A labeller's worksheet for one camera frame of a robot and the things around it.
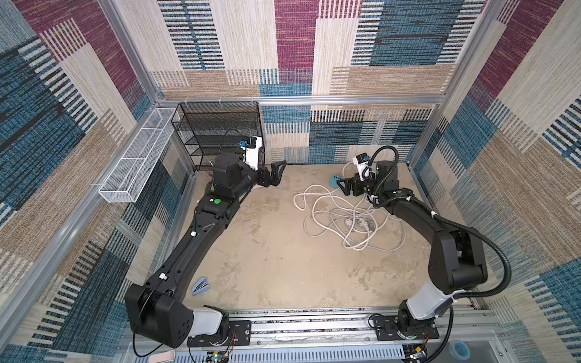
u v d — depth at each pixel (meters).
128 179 0.71
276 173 0.64
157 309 0.38
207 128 1.06
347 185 0.81
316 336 0.73
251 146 0.60
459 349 0.70
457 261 0.47
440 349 0.70
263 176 0.63
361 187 0.79
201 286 0.81
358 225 0.97
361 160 0.78
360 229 0.97
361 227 0.97
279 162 0.63
